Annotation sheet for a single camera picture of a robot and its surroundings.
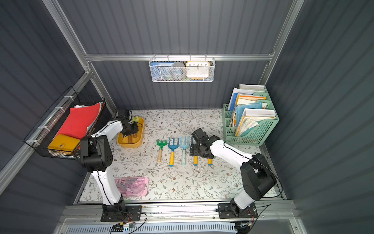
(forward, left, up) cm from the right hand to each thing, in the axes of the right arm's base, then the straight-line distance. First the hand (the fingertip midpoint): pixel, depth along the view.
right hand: (200, 152), depth 88 cm
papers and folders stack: (+22, -28, +17) cm, 39 cm away
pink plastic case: (-19, +39, -7) cm, 44 cm away
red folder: (+3, +61, +26) cm, 66 cm away
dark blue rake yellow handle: (-3, -6, -7) cm, 10 cm away
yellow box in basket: (-9, +63, +24) cm, 68 cm away
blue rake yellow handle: (+8, +19, -8) cm, 21 cm away
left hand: (+18, +47, -1) cm, 50 cm away
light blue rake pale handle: (+8, +11, -7) cm, 15 cm away
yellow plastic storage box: (+11, +45, -4) cm, 47 cm away
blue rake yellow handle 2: (-1, +3, -6) cm, 7 cm away
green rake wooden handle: (+9, +27, -6) cm, 29 cm away
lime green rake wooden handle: (+28, +47, -2) cm, 54 cm away
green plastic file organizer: (+9, -36, +3) cm, 37 cm away
